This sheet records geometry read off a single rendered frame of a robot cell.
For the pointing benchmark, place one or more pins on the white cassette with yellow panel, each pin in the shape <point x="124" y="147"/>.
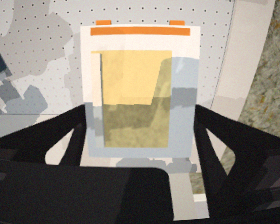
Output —
<point x="149" y="86"/>

